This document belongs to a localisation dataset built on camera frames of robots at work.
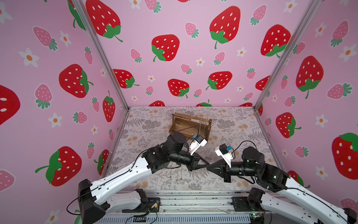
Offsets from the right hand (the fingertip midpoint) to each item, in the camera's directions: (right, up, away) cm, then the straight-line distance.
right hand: (209, 165), depth 62 cm
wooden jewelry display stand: (-8, +16, +48) cm, 51 cm away
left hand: (-1, +1, -3) cm, 3 cm away
